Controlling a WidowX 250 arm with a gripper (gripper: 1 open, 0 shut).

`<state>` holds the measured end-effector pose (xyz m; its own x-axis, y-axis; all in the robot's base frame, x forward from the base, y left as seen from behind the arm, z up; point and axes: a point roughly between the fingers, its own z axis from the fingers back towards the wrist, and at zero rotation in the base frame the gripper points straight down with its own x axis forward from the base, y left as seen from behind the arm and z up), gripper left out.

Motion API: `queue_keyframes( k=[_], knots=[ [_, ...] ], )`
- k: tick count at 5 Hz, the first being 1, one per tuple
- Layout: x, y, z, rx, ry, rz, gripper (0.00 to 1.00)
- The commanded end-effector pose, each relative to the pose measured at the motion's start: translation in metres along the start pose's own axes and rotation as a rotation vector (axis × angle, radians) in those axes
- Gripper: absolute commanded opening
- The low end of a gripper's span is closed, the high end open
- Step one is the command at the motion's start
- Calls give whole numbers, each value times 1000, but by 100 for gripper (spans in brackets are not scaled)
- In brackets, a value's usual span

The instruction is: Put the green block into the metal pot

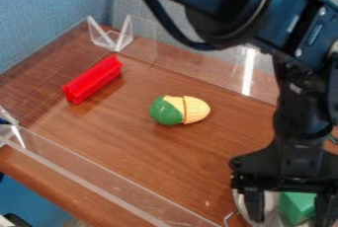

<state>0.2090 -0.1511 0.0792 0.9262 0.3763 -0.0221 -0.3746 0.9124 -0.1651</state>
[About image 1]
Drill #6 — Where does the clear acrylic corner bracket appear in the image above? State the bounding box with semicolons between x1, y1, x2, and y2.
87;16;134;52

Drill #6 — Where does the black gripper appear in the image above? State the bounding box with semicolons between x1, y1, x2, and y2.
230;140;338;227

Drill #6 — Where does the clear acrylic barrier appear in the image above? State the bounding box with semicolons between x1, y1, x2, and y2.
0;107;222;227
121;15;280;104

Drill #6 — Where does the clear acrylic front barrier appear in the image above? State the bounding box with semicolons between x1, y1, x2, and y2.
0;107;222;227

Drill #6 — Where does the red plastic block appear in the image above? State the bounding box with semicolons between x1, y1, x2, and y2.
61;55;123;105

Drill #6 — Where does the clear acrylic back barrier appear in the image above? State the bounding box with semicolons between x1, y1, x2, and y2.
121;15;280;104

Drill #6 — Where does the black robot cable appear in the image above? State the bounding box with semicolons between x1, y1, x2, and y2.
125;0;222;51

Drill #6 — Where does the green block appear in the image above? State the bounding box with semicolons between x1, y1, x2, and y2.
280;191;317;226

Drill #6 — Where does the metal pot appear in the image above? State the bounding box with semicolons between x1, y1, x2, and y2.
225;189;338;227

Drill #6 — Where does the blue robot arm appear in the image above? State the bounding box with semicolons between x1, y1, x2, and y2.
145;0;338;227

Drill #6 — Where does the green and yellow toy corn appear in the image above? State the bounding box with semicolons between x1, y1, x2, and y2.
150;96;212;125

